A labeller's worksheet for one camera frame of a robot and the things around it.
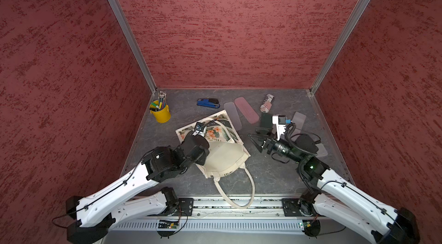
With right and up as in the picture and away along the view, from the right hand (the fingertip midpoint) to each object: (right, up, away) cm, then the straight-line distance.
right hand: (249, 136), depth 67 cm
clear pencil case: (+36, +3, +38) cm, 52 cm away
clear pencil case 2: (+42, -13, +23) cm, 50 cm away
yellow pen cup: (-48, +10, +30) cm, 58 cm away
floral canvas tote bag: (-9, -13, +22) cm, 27 cm away
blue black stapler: (-20, +14, +43) cm, 50 cm away
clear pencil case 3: (-5, +6, +40) cm, 41 cm away
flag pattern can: (+18, +14, +43) cm, 48 cm away
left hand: (-20, -6, +2) cm, 21 cm away
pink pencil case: (+4, +9, +42) cm, 44 cm away
